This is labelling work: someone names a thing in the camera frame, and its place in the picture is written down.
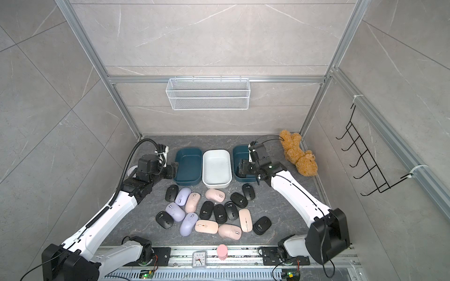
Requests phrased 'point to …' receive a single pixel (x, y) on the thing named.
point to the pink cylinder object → (222, 251)
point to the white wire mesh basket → (208, 94)
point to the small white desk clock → (199, 259)
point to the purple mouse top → (183, 195)
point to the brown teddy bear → (304, 160)
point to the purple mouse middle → (175, 212)
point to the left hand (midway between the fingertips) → (173, 160)
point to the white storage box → (217, 171)
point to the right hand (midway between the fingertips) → (247, 163)
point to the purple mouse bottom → (188, 224)
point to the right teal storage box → (240, 151)
